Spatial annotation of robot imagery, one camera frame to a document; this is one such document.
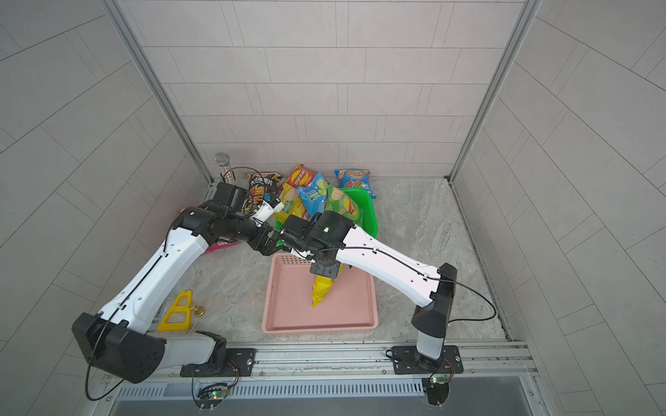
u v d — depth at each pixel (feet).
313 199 2.99
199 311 2.58
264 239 2.07
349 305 2.58
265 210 2.14
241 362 2.33
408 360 2.36
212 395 2.14
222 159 2.86
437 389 2.17
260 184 3.44
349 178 3.56
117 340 1.20
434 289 1.35
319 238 1.42
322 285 2.41
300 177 3.56
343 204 2.97
